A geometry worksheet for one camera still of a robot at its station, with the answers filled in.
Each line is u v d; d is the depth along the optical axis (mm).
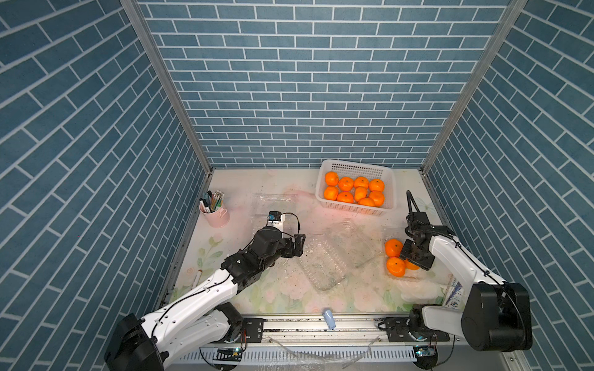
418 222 693
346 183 1085
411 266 792
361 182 1083
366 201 1014
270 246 579
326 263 886
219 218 934
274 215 681
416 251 685
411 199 825
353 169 1118
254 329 744
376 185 1081
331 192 1038
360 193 1040
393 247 884
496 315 413
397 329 737
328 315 742
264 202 1081
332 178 1094
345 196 1027
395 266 841
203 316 487
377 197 1023
